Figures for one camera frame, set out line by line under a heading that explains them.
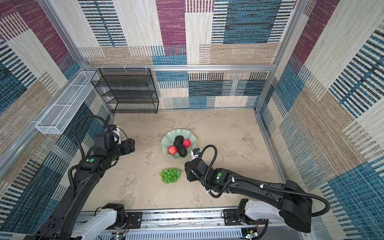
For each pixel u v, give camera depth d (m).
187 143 0.97
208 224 0.73
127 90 1.11
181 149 0.93
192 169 0.59
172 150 0.92
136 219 0.73
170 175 0.81
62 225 0.39
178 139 0.99
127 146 0.68
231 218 0.73
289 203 0.41
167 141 0.98
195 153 0.70
